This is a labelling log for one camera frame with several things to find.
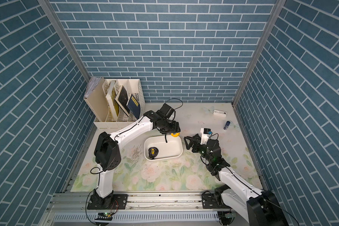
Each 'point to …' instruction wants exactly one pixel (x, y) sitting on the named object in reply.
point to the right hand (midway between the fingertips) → (191, 138)
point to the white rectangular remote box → (220, 113)
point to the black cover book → (122, 98)
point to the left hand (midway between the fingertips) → (180, 131)
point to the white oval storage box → (172, 150)
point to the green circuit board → (104, 216)
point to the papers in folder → (92, 84)
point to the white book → (110, 101)
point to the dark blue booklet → (133, 105)
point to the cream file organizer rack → (114, 103)
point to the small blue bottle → (227, 125)
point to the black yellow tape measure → (153, 152)
